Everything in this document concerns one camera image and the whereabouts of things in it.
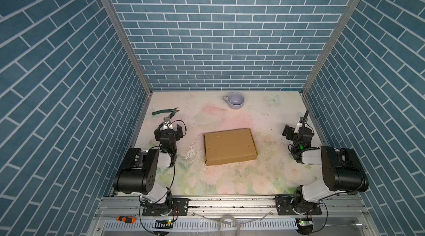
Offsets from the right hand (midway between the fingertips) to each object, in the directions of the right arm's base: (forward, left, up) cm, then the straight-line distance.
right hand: (297, 127), depth 94 cm
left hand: (-6, +71, +2) cm, 72 cm away
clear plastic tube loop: (-49, +33, -6) cm, 59 cm away
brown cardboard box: (-14, +38, -2) cm, 40 cm away
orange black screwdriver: (-50, +79, -5) cm, 94 cm away
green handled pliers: (+10, +77, -5) cm, 77 cm away
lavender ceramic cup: (+21, +36, -3) cm, 42 cm away
